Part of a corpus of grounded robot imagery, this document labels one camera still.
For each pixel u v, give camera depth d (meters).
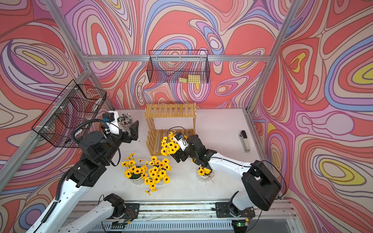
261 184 0.43
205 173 0.74
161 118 1.08
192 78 0.82
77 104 0.77
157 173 0.71
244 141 0.96
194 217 0.73
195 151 0.64
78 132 0.75
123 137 0.51
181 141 0.71
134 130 0.56
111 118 0.49
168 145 0.71
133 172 0.71
